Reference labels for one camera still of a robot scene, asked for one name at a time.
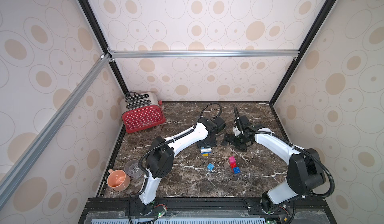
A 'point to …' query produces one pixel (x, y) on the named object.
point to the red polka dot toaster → (143, 112)
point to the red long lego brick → (233, 164)
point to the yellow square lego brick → (205, 154)
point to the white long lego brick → (209, 149)
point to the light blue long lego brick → (210, 166)
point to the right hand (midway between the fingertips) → (233, 144)
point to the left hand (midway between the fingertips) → (214, 146)
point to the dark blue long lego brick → (206, 152)
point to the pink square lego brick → (232, 159)
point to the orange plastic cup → (117, 180)
